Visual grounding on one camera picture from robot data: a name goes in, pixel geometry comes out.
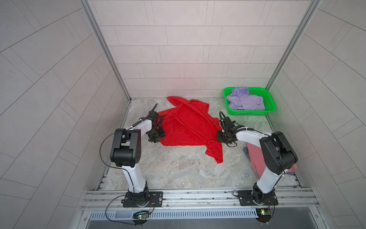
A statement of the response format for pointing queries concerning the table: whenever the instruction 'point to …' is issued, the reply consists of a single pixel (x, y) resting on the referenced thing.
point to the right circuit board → (264, 214)
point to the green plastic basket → (269, 101)
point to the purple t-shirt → (240, 99)
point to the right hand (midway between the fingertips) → (217, 138)
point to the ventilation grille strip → (128, 214)
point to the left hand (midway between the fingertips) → (166, 134)
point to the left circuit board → (140, 215)
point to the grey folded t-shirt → (246, 151)
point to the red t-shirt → (189, 123)
